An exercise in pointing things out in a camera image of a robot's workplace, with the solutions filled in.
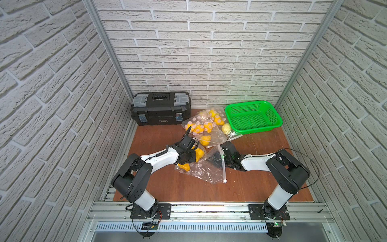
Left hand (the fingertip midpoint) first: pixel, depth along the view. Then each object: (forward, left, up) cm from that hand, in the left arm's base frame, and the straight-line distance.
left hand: (195, 156), depth 90 cm
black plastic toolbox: (+30, +22, +12) cm, 39 cm away
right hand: (-2, -8, -1) cm, 8 cm away
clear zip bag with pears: (+18, -10, +7) cm, 22 cm away
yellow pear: (+1, -2, +2) cm, 3 cm away
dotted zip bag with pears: (-5, -8, -3) cm, 10 cm away
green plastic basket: (+34, -45, -2) cm, 57 cm away
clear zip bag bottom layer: (+14, -25, +3) cm, 29 cm away
